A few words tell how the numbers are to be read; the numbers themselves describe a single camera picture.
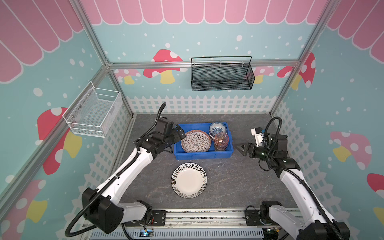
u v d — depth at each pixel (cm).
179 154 89
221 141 93
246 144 67
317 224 40
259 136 70
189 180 86
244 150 68
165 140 64
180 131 71
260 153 66
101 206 39
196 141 103
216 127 100
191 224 74
